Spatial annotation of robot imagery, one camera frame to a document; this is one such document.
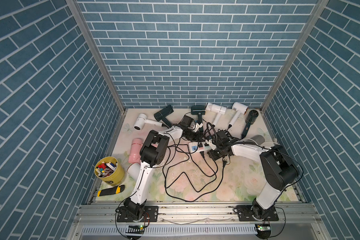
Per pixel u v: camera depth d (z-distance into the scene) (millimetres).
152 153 607
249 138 1010
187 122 877
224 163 911
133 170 806
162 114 1127
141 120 1079
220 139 765
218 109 1155
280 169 479
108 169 796
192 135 929
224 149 692
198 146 961
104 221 726
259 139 1010
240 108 1177
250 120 1083
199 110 1185
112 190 805
